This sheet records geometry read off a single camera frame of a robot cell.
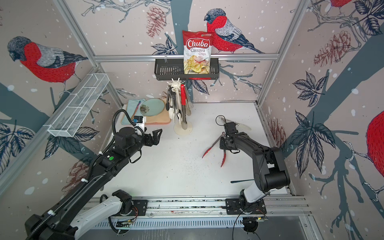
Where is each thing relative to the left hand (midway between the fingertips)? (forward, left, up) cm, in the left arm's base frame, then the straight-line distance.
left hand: (156, 126), depth 74 cm
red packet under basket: (+33, -22, +5) cm, 40 cm away
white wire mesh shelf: (-2, +42, +4) cm, 43 cm away
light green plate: (+38, +16, -26) cm, 49 cm away
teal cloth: (+38, +32, -25) cm, 56 cm away
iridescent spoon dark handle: (-18, -46, -28) cm, 57 cm away
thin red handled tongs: (+14, -13, +3) cm, 19 cm away
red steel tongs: (+5, -33, -24) cm, 42 cm away
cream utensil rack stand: (+20, -7, -29) cm, 37 cm away
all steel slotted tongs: (+20, -16, -5) cm, 26 cm away
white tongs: (+26, -39, -28) cm, 54 cm away
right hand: (+4, -38, -24) cm, 45 cm away
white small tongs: (+13, -6, -6) cm, 16 cm away
